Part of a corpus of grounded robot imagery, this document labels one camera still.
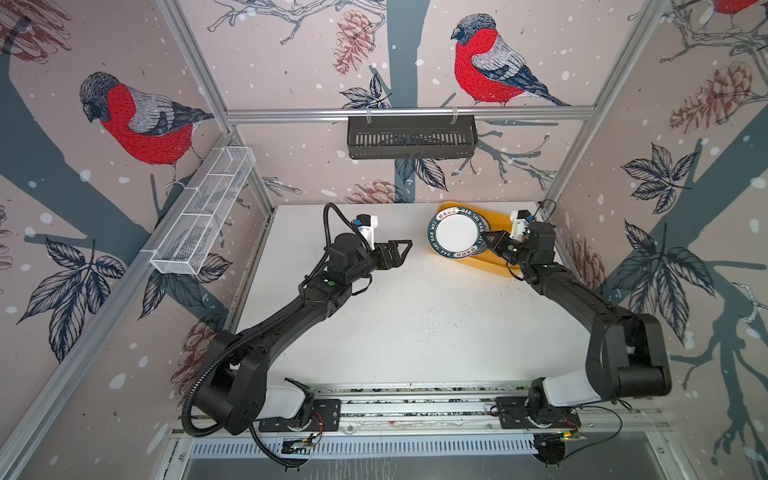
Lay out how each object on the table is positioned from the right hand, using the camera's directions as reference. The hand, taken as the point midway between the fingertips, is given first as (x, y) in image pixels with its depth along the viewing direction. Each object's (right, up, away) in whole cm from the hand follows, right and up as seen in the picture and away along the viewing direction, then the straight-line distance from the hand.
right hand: (481, 235), depth 87 cm
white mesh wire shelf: (-77, -2, -16) cm, 79 cm away
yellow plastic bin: (+14, +5, +24) cm, 29 cm away
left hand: (-24, -2, -11) cm, 26 cm away
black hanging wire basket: (-19, +34, +18) cm, 43 cm away
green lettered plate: (-7, +1, +5) cm, 8 cm away
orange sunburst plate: (+8, +2, +20) cm, 21 cm away
